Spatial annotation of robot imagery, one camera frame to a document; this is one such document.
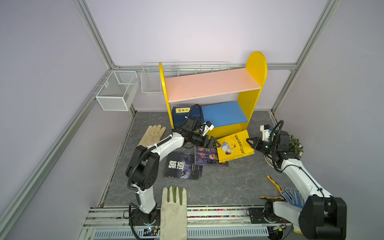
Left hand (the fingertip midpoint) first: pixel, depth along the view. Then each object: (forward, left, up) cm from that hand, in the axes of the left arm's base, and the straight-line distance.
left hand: (216, 147), depth 81 cm
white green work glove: (-29, +24, -15) cm, 41 cm away
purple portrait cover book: (+1, +4, -13) cm, 13 cm away
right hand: (+3, -18, 0) cm, 18 cm away
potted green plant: (-4, -41, +2) cm, 42 cm away
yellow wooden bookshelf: (+22, -6, -1) cm, 22 cm away
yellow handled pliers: (-24, -32, -15) cm, 43 cm away
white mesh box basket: (+45, +62, +7) cm, 77 cm away
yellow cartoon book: (+2, -11, -4) cm, 12 cm away
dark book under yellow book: (-3, +20, -13) cm, 24 cm away
